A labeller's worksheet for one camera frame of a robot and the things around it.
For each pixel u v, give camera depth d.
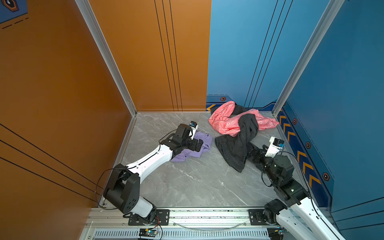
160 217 0.74
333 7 0.70
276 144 0.60
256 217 0.72
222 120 1.09
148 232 0.71
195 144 0.76
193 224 0.72
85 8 0.70
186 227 0.71
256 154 0.64
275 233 0.71
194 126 0.76
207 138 0.98
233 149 0.92
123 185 0.44
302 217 0.48
